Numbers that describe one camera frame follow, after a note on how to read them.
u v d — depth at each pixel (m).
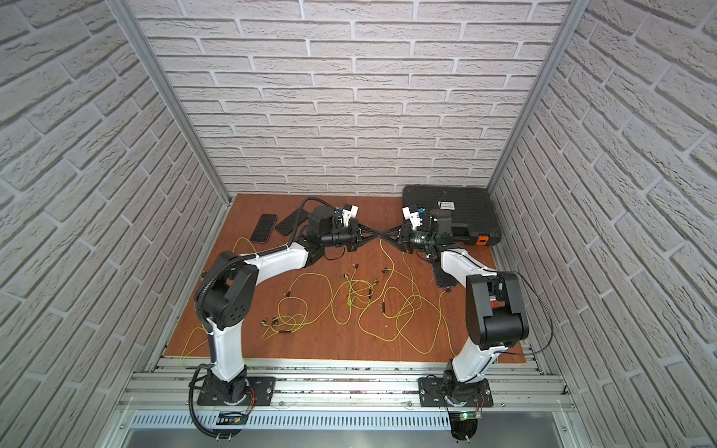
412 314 0.87
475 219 1.10
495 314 0.47
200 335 0.84
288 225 1.12
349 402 0.73
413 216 0.83
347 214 0.84
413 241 0.79
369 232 0.83
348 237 0.79
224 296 0.51
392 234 0.83
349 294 0.90
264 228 1.11
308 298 0.92
